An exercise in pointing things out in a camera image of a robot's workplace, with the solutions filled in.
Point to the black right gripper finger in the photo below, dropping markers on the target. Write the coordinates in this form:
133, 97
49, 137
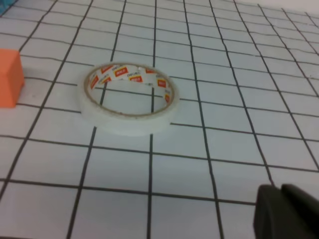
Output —
285, 213

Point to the white black-grid cloth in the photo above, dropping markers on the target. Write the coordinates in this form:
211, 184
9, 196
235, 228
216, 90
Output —
248, 78

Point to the blue test tube rack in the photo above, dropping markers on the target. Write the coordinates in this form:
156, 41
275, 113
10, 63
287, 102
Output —
5, 5

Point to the right white tape roll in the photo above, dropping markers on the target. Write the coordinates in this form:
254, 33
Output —
116, 122

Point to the orange foam cube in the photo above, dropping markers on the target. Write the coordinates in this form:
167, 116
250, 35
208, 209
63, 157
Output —
11, 77

